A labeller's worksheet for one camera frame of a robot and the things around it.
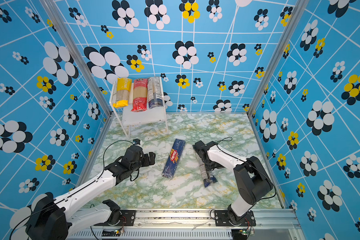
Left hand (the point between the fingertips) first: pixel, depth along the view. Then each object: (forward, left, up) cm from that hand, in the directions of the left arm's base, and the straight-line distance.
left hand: (150, 155), depth 84 cm
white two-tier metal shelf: (+23, +17, +7) cm, 29 cm away
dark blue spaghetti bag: (+1, -13, -7) cm, 15 cm away
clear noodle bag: (-11, -33, -8) cm, 36 cm away
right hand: (-3, -41, -6) cm, 41 cm away
